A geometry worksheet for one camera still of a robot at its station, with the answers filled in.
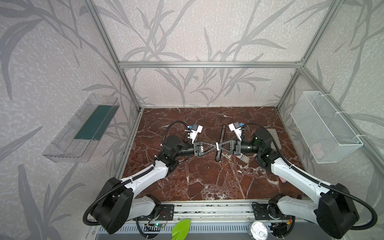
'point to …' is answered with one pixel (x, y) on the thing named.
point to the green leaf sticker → (181, 230)
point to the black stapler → (218, 158)
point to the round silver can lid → (259, 231)
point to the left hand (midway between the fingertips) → (215, 146)
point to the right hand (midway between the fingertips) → (219, 143)
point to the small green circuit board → (157, 225)
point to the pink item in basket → (318, 153)
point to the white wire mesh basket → (330, 137)
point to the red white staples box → (244, 158)
